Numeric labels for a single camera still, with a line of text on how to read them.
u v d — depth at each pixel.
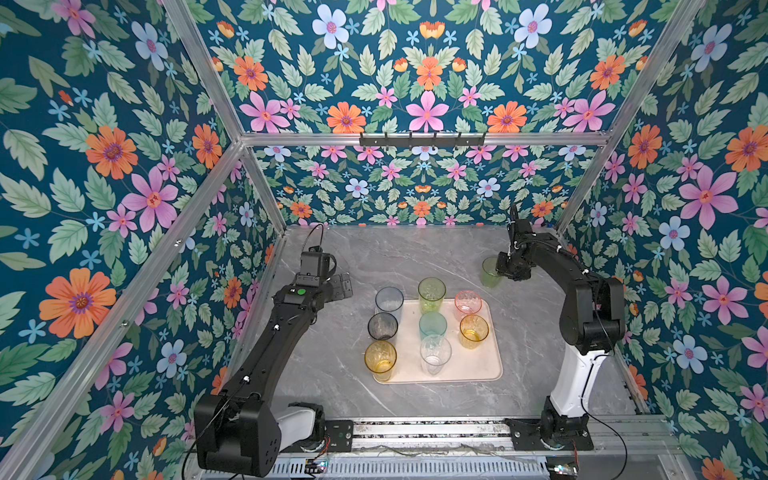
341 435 0.74
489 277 0.96
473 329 0.88
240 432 0.38
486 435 0.75
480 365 0.86
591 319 0.53
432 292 0.93
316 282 0.61
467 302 0.96
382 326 0.86
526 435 0.73
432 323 0.90
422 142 0.94
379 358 0.84
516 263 0.80
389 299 0.90
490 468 0.77
